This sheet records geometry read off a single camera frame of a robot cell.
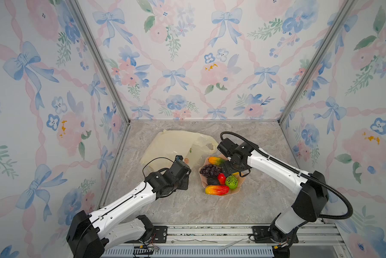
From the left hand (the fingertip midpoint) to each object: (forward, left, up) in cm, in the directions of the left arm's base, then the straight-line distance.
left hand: (186, 179), depth 79 cm
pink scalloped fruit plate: (+4, -29, -7) cm, 30 cm away
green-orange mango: (+13, -16, -4) cm, 21 cm away
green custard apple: (0, -23, -4) cm, 23 cm away
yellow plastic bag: (+20, +10, +2) cm, 22 cm away
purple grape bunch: (+6, -13, -2) cm, 14 cm away
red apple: (+3, -19, -6) cm, 20 cm away
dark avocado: (+2, -13, -5) cm, 14 cm away
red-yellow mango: (-4, -14, -4) cm, 15 cm away
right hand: (+6, -24, +1) cm, 25 cm away
